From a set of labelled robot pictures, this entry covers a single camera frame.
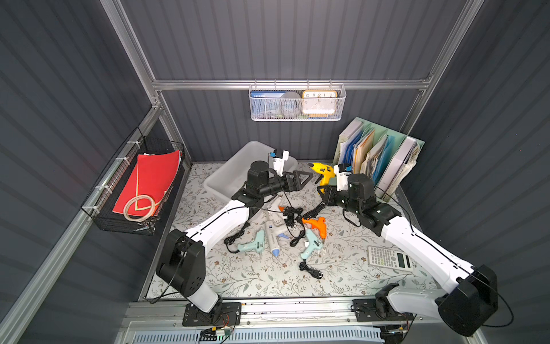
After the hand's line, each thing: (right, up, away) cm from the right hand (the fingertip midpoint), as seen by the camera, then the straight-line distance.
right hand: (327, 186), depth 78 cm
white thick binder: (+36, +15, +12) cm, 40 cm away
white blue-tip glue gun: (-20, -20, +12) cm, 31 cm away
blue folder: (+13, +16, +19) cm, 28 cm away
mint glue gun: (-3, -24, +11) cm, 27 cm away
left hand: (-9, +4, -4) cm, 10 cm away
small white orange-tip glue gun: (-19, -10, +21) cm, 30 cm away
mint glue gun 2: (-27, -25, +10) cm, 38 cm away
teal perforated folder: (+30, +15, +15) cm, 37 cm away
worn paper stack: (+35, +10, +7) cm, 37 cm away
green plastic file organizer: (+22, +16, +16) cm, 32 cm away
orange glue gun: (+1, -17, +17) cm, 24 cm away
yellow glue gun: (-1, +5, -3) cm, 6 cm away
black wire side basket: (-62, -8, -11) cm, 63 cm away
